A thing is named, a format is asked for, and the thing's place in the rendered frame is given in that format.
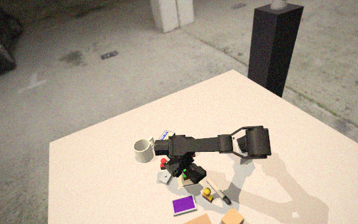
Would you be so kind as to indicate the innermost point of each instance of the purple ink pad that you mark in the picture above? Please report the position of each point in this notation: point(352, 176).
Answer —
point(182, 205)

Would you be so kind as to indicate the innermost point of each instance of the rubber stamp with red knob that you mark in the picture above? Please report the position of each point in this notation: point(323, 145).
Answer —
point(163, 162)

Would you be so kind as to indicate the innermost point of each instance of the wooden rubber stamp with yellow knob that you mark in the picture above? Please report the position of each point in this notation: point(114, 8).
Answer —
point(206, 194)

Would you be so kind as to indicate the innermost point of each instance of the wooden stamp with green knob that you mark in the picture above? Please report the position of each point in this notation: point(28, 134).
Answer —
point(185, 177)

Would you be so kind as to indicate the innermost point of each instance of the cream paper card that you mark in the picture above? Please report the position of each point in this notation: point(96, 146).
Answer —
point(186, 183)

